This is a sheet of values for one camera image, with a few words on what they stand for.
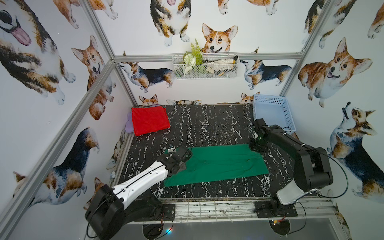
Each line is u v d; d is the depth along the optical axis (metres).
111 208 0.39
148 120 1.08
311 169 0.46
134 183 0.46
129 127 1.07
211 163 0.93
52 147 0.52
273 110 1.21
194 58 0.82
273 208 0.68
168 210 0.75
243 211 0.76
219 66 0.86
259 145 0.77
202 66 0.85
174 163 0.58
